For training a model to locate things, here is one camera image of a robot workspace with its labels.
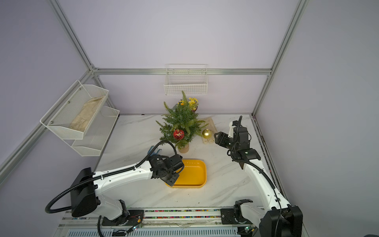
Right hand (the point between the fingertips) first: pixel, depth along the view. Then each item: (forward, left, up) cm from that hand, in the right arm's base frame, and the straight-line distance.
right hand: (219, 138), depth 81 cm
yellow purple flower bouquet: (+25, +14, +6) cm, 29 cm away
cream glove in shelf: (+5, +74, +11) cm, 75 cm away
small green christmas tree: (+4, +19, +13) cm, 23 cm away
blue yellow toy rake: (+2, +41, -18) cm, 44 cm away
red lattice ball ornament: (-5, +22, +12) cm, 25 cm away
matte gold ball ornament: (+4, +7, 0) cm, 8 cm away
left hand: (-18, +28, -12) cm, 35 cm away
